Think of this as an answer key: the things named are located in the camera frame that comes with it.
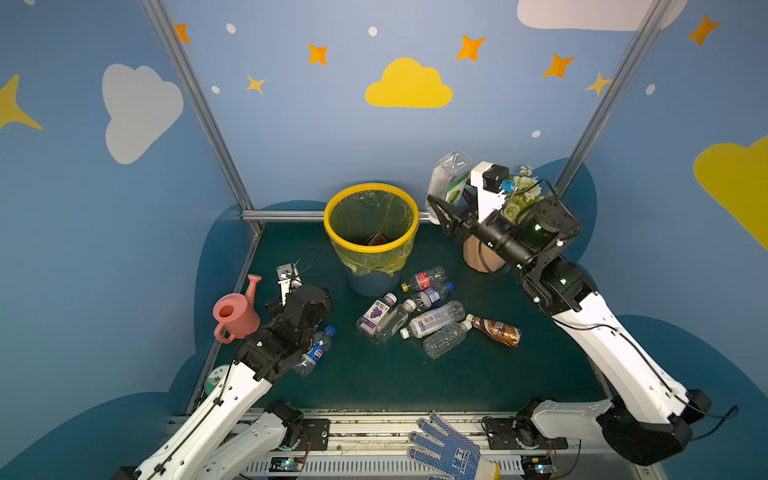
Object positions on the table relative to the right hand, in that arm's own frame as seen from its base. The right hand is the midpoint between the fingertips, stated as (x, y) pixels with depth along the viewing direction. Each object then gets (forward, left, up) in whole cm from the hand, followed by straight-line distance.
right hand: (449, 185), depth 54 cm
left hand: (-6, +31, -28) cm, 42 cm away
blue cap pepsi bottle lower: (-11, +31, -50) cm, 59 cm away
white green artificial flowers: (+27, -29, -23) cm, 46 cm away
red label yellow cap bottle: (+14, 0, -50) cm, 52 cm away
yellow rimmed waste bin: (+26, +18, -38) cm, 49 cm away
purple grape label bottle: (-3, +17, -50) cm, 53 cm away
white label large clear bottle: (0, -7, -48) cm, 49 cm away
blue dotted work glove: (-37, -8, -52) cm, 65 cm away
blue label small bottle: (+7, -3, -49) cm, 49 cm away
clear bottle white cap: (-8, -6, -49) cm, 50 cm away
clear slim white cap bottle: (-2, +9, -50) cm, 51 cm away
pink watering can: (-7, +54, -41) cm, 68 cm away
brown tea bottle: (-5, -25, -49) cm, 55 cm away
